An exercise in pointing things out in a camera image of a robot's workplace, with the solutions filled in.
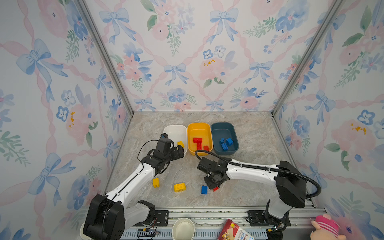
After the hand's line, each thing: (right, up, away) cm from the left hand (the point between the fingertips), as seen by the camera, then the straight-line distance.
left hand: (177, 149), depth 85 cm
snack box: (+26, -34, -17) cm, 46 cm away
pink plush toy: (+69, -33, -18) cm, 78 cm away
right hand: (+18, -18, -2) cm, 26 cm away
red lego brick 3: (+21, -21, -5) cm, 30 cm away
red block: (+17, -1, +15) cm, 23 cm away
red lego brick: (+12, +4, +16) cm, 20 cm away
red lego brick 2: (+13, 0, +16) cm, 20 cm away
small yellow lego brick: (0, +2, +16) cm, 16 cm away
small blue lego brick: (+28, +4, +16) cm, 33 cm away
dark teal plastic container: (+31, +6, +20) cm, 37 cm away
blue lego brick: (+33, +3, +16) cm, 37 cm away
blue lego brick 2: (+29, 0, +14) cm, 32 cm away
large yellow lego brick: (+1, -20, -4) cm, 21 cm away
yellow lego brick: (-12, -18, -2) cm, 22 cm away
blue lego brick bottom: (+15, -22, -3) cm, 27 cm away
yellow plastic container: (+14, +10, +23) cm, 29 cm away
